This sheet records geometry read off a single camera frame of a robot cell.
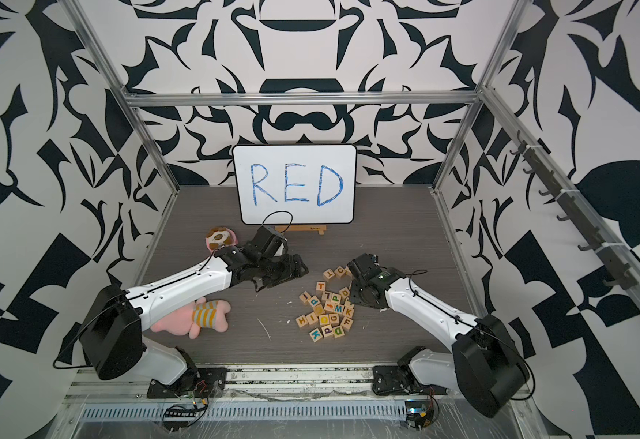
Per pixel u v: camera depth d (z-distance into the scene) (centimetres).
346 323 82
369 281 65
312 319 83
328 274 92
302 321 83
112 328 42
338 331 81
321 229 102
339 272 93
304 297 87
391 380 74
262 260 65
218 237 96
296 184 95
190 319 79
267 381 76
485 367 41
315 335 80
